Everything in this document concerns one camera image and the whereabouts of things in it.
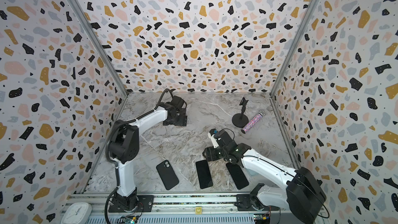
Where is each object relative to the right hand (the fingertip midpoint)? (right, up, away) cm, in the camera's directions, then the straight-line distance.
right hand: (205, 150), depth 81 cm
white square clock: (-56, -24, -13) cm, 62 cm away
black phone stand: (+24, +13, +24) cm, 37 cm away
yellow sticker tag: (-3, -25, -9) cm, 27 cm away
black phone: (+17, -15, +3) cm, 23 cm away
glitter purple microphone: (+31, +13, +22) cm, 41 cm away
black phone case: (-19, -15, +1) cm, 25 cm away
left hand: (-16, +14, +15) cm, 27 cm away
